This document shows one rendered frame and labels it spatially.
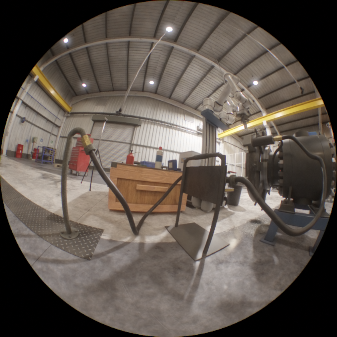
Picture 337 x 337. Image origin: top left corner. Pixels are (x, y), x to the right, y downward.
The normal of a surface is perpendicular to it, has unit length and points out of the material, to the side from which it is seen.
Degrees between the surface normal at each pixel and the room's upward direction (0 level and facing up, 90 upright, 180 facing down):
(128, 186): 90
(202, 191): 90
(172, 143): 90
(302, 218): 90
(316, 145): 65
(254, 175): 104
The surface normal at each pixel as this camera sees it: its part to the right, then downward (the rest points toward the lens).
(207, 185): -0.91, -0.14
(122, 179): 0.39, -0.01
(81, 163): 0.97, 0.11
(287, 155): -0.87, -0.34
